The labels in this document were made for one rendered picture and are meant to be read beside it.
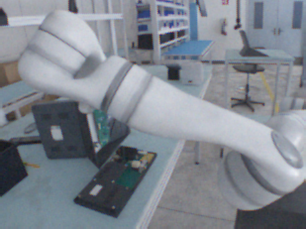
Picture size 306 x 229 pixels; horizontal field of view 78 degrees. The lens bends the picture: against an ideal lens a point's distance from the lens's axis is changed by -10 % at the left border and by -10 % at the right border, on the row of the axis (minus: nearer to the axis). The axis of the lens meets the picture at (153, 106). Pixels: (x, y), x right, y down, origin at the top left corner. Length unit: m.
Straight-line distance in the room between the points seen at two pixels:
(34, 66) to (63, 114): 0.45
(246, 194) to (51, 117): 0.59
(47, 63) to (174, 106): 0.15
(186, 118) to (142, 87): 0.06
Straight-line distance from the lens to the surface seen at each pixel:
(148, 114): 0.23
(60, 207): 0.61
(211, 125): 0.24
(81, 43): 0.26
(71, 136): 0.72
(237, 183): 0.30
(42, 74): 0.25
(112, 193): 0.56
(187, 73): 1.38
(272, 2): 7.23
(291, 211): 0.80
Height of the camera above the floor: 1.41
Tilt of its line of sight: 22 degrees down
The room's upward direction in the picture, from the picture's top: 5 degrees counter-clockwise
